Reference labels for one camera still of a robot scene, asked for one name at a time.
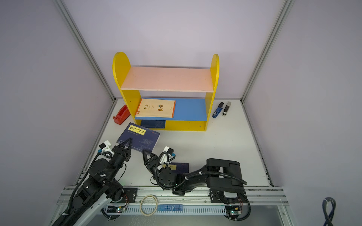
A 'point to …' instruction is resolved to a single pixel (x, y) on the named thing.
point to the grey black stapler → (226, 108)
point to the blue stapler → (218, 110)
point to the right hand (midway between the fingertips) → (141, 156)
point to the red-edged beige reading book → (152, 108)
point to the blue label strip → (170, 207)
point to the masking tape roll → (156, 205)
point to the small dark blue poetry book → (143, 138)
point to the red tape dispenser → (123, 114)
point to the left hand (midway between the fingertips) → (132, 139)
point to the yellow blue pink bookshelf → (191, 115)
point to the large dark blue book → (179, 168)
